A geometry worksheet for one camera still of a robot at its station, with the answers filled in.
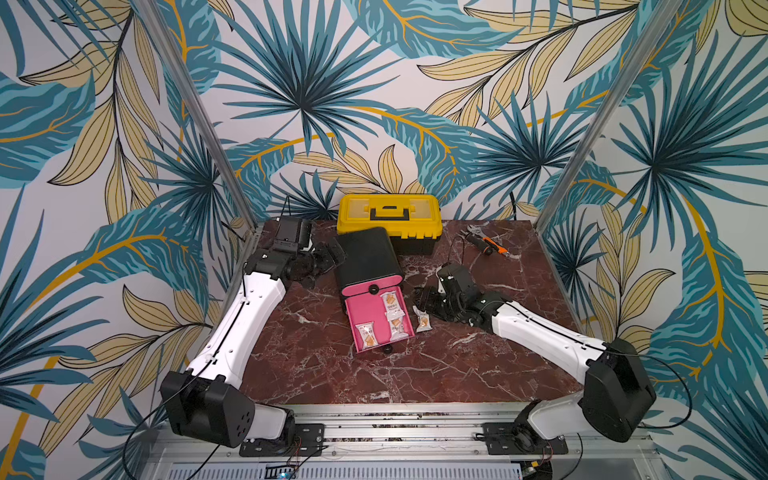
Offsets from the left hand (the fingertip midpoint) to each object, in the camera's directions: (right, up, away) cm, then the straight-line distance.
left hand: (336, 265), depth 77 cm
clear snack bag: (+8, -20, +8) cm, 23 cm away
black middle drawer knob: (+13, -24, +7) cm, 28 cm away
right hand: (+21, -10, +6) cm, 24 cm away
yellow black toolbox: (+22, +14, +20) cm, 33 cm away
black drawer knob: (+9, -7, +7) cm, 13 cm away
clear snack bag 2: (+14, -12, +11) cm, 22 cm away
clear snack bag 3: (+16, -19, +9) cm, 27 cm away
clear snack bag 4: (+25, -18, +15) cm, 34 cm away
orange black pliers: (+51, +7, +37) cm, 63 cm away
